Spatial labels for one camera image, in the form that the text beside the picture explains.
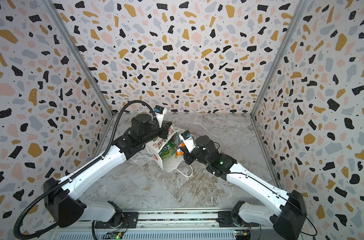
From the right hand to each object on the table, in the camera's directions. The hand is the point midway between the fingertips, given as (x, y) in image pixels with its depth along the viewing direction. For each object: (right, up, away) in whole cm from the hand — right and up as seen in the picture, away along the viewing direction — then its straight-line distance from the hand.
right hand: (179, 145), depth 71 cm
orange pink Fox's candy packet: (0, -4, +2) cm, 5 cm away
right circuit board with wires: (+31, -43, 0) cm, 53 cm away
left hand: (-4, +12, +1) cm, 13 cm away
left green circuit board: (-30, -42, -1) cm, 52 cm away
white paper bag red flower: (-13, -2, +10) cm, 17 cm away
